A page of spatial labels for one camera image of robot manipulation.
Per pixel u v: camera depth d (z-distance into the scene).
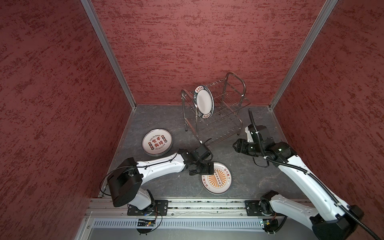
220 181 0.81
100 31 0.79
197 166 0.65
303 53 0.89
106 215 0.73
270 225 0.70
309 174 0.44
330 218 0.39
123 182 0.42
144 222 0.73
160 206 0.74
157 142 0.96
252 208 0.74
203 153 0.63
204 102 0.76
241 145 0.65
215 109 1.07
